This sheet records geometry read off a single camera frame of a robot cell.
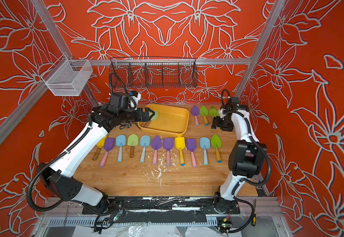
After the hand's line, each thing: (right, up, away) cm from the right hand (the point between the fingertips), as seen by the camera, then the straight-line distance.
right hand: (219, 125), depth 87 cm
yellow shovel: (-23, -12, +8) cm, 27 cm away
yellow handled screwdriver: (+10, -45, -18) cm, 50 cm away
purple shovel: (-31, -13, +8) cm, 35 cm away
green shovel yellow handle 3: (+2, -13, +11) cm, 17 cm away
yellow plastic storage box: (-28, +3, +22) cm, 36 cm away
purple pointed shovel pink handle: (-39, -13, +11) cm, 43 cm away
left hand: (-41, +8, -13) cm, 43 cm away
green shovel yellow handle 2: (+5, +10, +28) cm, 30 cm away
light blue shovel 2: (-47, -11, +11) cm, 49 cm away
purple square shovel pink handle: (-16, -13, +8) cm, 22 cm away
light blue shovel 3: (-6, -12, +8) cm, 16 cm away
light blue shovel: (-63, -11, +11) cm, 65 cm away
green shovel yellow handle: (-3, +10, +27) cm, 29 cm away
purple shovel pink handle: (-9, +10, +28) cm, 31 cm away
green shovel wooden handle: (-55, -11, +11) cm, 57 cm away
